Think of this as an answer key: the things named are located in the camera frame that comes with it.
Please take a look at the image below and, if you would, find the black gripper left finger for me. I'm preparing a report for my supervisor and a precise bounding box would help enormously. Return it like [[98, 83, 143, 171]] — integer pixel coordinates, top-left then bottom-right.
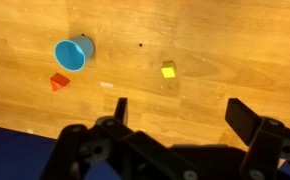
[[39, 97, 199, 180]]

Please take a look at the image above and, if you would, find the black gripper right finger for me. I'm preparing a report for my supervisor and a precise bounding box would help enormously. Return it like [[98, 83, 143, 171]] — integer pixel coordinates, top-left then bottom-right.
[[224, 97, 290, 180]]

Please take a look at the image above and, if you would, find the yellow wooden block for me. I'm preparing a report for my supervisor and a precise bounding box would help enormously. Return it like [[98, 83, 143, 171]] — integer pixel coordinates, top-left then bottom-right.
[[160, 61, 177, 79]]

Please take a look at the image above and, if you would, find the red triangular block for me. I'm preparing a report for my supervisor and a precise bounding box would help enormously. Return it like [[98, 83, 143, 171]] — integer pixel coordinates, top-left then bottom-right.
[[49, 72, 71, 92]]

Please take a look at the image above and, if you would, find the blue plastic cup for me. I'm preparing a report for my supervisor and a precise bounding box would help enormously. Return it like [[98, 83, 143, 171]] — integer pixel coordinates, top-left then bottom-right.
[[53, 34, 96, 73]]

